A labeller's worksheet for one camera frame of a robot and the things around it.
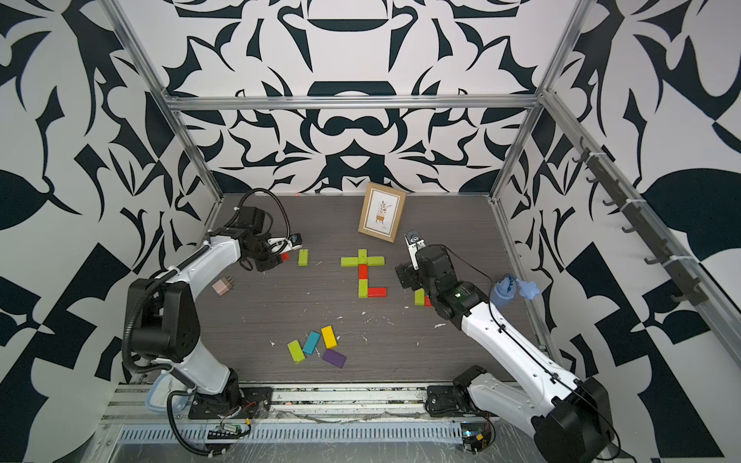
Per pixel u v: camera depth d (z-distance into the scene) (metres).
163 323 0.46
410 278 0.70
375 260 0.99
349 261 0.99
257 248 0.69
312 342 0.83
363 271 0.99
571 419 0.38
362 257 1.01
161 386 0.75
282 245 0.79
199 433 0.71
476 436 0.71
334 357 0.83
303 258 1.01
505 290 0.85
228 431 0.73
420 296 0.92
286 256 0.95
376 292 0.91
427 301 0.61
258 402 0.74
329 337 0.85
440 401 0.74
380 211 1.04
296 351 0.81
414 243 0.67
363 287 0.95
